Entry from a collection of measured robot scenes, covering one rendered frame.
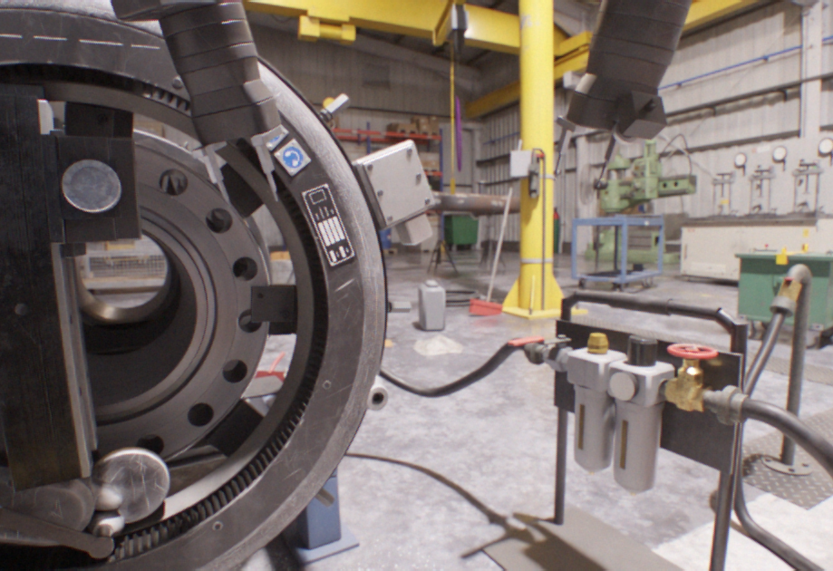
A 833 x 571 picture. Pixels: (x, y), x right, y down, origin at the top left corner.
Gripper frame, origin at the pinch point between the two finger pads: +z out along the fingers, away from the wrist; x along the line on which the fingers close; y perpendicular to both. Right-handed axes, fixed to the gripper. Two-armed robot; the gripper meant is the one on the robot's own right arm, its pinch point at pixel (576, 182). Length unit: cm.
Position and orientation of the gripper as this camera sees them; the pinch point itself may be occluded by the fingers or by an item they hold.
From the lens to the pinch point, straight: 54.3
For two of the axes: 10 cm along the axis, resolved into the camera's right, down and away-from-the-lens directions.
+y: 1.0, 5.0, -8.6
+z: -1.5, 8.6, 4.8
